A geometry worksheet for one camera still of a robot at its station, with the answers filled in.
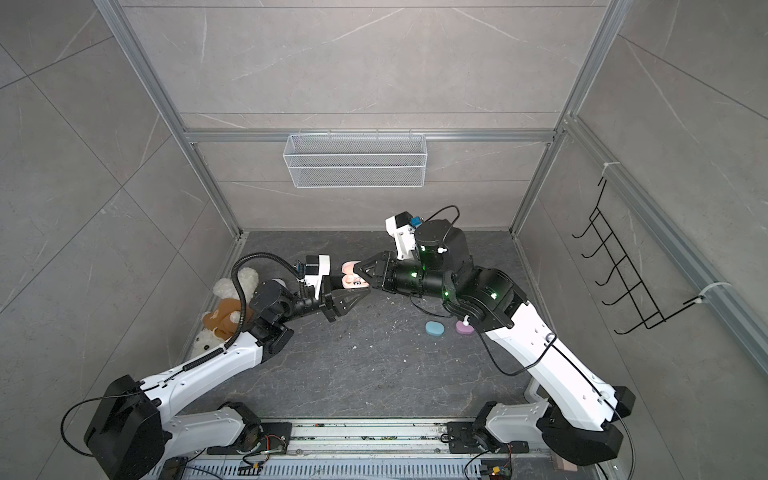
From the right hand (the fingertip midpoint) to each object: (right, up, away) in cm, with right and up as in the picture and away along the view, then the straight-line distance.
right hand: (354, 268), depth 55 cm
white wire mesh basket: (-5, +35, +46) cm, 58 cm away
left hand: (+2, -3, +7) cm, 8 cm away
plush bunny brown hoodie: (-43, -16, +30) cm, 55 cm away
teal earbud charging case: (+20, -20, +35) cm, 45 cm away
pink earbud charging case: (+29, -20, +35) cm, 50 cm away
